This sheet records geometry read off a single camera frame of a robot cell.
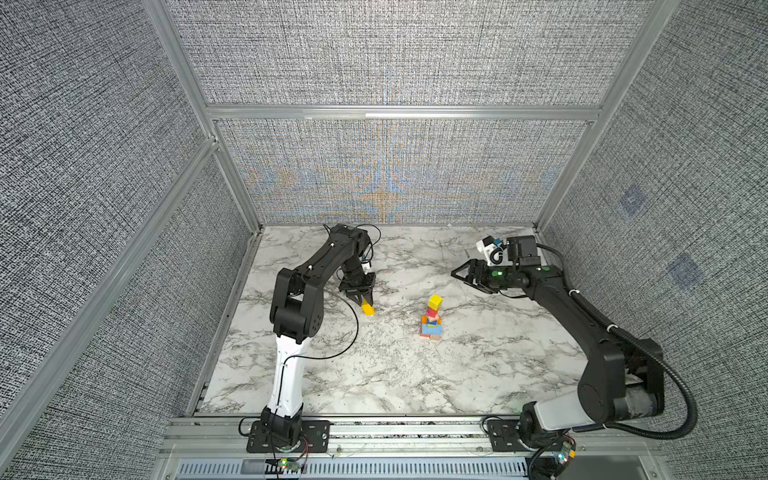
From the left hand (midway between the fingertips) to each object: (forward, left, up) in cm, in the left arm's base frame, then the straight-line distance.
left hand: (368, 302), depth 91 cm
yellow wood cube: (-6, -19, +8) cm, 21 cm away
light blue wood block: (-8, -17, -4) cm, 19 cm away
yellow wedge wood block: (-2, 0, -1) cm, 2 cm away
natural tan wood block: (-9, -20, -5) cm, 23 cm away
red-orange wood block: (-9, -17, -5) cm, 20 cm away
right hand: (+1, -26, +11) cm, 28 cm away
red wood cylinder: (-6, -18, +3) cm, 19 cm away
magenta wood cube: (-7, -19, 0) cm, 20 cm away
